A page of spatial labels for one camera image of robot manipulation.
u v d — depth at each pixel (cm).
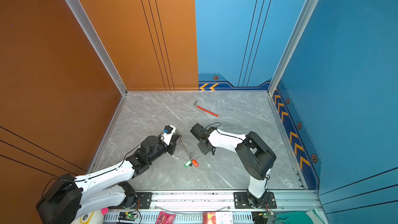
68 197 41
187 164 85
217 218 66
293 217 68
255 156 47
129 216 71
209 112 109
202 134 71
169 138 71
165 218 68
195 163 85
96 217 64
